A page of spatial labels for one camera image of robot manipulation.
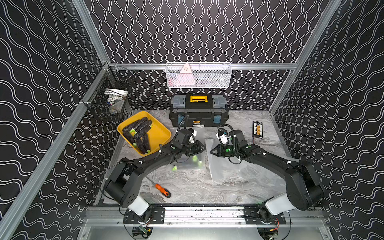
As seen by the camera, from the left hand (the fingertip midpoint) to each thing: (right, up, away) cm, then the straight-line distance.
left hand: (206, 145), depth 83 cm
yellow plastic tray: (-32, +5, +21) cm, 38 cm away
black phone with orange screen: (+39, +8, +24) cm, 46 cm away
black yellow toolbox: (0, +22, +18) cm, 28 cm away
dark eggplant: (-3, -11, +7) cm, 14 cm away
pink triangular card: (-12, +41, +7) cm, 43 cm away
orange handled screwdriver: (-22, -24, -3) cm, 33 cm away
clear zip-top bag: (-4, -10, +7) cm, 13 cm away
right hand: (+3, -4, +3) cm, 6 cm away
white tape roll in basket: (-50, +28, -3) cm, 57 cm away
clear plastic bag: (+11, -15, +9) cm, 21 cm away
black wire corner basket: (-59, +42, +11) cm, 73 cm away
